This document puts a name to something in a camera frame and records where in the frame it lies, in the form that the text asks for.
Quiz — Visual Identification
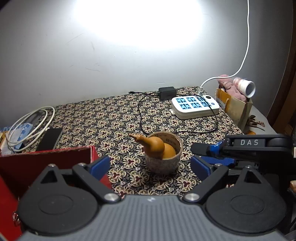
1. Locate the coiled white cable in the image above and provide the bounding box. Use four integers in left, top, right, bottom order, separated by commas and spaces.
4, 105, 56, 153

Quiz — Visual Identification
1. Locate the gold paper gift bag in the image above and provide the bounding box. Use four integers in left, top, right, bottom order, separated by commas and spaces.
215, 88, 253, 130

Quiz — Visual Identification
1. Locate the black smartphone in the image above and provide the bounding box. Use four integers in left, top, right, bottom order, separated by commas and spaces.
36, 128, 63, 152

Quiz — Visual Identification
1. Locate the pink cloth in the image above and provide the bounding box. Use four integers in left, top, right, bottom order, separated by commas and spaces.
218, 74, 247, 102

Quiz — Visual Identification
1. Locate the black power adapter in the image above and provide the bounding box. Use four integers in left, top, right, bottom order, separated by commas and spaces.
159, 86, 177, 100

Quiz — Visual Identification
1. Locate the white pink bottle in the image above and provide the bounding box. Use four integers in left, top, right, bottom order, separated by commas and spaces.
233, 77, 256, 98

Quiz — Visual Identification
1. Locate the blue white packet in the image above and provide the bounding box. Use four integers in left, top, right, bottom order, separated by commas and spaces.
1, 123, 33, 144

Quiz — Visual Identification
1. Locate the orange gourd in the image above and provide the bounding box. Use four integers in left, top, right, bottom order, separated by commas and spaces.
129, 134, 176, 160

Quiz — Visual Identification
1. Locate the white power strip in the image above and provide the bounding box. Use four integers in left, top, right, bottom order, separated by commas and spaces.
171, 95, 220, 120

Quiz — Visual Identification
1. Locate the red cardboard box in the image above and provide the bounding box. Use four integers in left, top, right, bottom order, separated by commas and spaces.
1, 146, 102, 240

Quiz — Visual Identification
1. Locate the patterned floral tablecloth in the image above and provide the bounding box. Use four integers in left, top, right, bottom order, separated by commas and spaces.
39, 92, 241, 197

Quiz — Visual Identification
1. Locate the wide packing tape roll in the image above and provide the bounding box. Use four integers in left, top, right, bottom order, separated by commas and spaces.
145, 132, 183, 175

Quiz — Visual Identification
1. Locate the white hanging cable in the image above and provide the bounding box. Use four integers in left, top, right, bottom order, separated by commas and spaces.
197, 0, 251, 96

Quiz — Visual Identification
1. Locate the black adapter cable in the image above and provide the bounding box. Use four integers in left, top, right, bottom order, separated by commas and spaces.
128, 91, 219, 136

